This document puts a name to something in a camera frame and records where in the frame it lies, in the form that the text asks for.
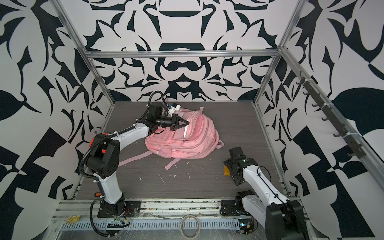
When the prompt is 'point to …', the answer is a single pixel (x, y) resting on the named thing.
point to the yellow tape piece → (73, 219)
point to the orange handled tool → (98, 194)
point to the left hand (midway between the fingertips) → (190, 120)
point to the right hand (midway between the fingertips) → (230, 168)
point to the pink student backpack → (197, 139)
